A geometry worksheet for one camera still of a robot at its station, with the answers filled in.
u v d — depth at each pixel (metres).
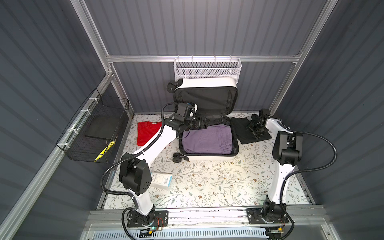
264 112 0.87
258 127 0.91
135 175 0.45
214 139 1.00
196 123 0.74
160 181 0.83
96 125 0.78
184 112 0.64
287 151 0.60
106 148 0.69
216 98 0.90
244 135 1.03
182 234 0.77
